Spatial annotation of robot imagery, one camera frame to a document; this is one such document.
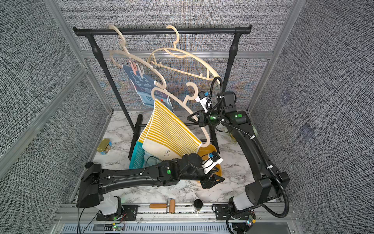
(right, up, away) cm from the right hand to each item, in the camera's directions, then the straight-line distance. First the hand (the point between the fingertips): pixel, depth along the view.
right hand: (189, 114), depth 67 cm
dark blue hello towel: (-23, +15, +13) cm, 30 cm away
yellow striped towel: (-14, -12, +21) cm, 27 cm away
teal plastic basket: (-30, -25, +22) cm, 45 cm away
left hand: (+15, -26, -5) cm, 31 cm away
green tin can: (-57, -20, +33) cm, 69 cm away
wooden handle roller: (-10, -46, +8) cm, 48 cm away
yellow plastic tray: (+12, -21, +26) cm, 35 cm away
